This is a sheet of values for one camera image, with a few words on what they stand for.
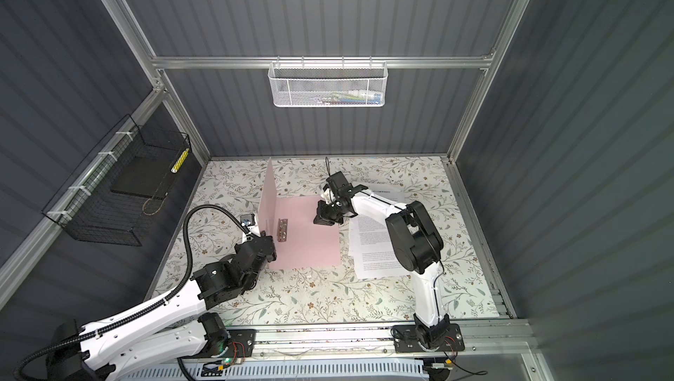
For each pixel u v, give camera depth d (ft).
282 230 3.17
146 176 2.56
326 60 2.90
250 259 1.83
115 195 2.37
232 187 3.65
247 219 2.15
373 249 3.05
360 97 3.00
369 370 2.53
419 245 1.77
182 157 2.74
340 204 2.39
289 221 3.27
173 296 1.61
